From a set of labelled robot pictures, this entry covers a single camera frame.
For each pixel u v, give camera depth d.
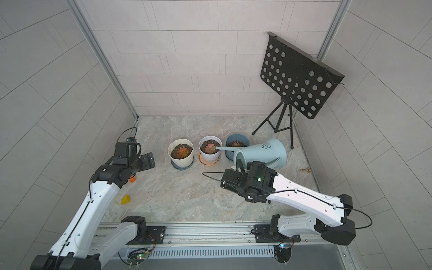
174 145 0.90
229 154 0.92
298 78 0.73
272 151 0.69
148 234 0.70
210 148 0.89
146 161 0.67
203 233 0.72
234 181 0.46
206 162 0.94
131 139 0.66
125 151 0.55
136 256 0.66
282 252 0.68
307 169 0.89
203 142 0.92
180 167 0.91
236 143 0.93
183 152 0.87
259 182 0.41
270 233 0.64
